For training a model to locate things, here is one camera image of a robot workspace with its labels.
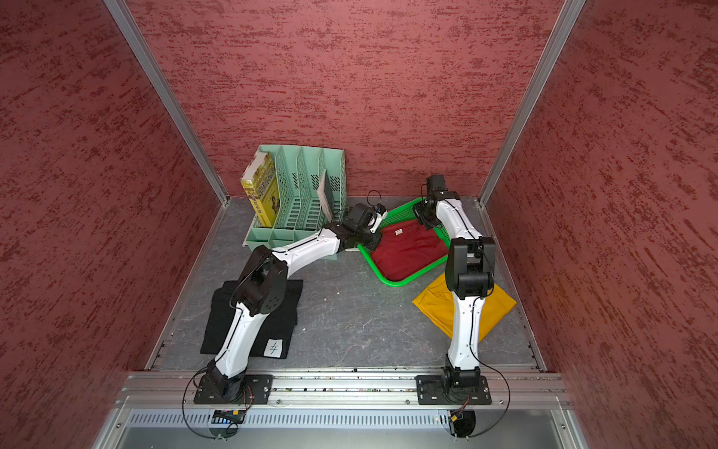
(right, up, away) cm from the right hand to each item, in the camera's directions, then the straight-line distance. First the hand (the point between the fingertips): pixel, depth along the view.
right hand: (416, 217), depth 102 cm
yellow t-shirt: (+4, -29, -12) cm, 31 cm away
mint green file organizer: (-43, +10, +19) cm, 48 cm away
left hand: (-15, -8, -5) cm, 18 cm away
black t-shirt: (-46, -37, -21) cm, 63 cm away
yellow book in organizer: (-56, +12, -7) cm, 58 cm away
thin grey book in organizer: (-34, +9, -3) cm, 35 cm away
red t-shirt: (-6, -12, -4) cm, 14 cm away
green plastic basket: (+1, -4, -29) cm, 30 cm away
